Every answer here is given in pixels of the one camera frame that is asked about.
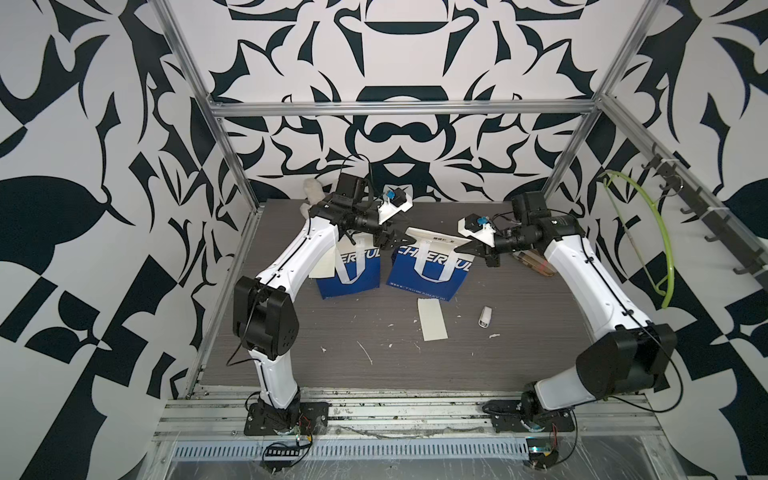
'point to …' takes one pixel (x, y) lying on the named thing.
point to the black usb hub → (282, 452)
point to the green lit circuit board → (541, 453)
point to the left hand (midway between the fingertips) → (409, 224)
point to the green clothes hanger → (671, 278)
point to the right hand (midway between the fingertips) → (460, 239)
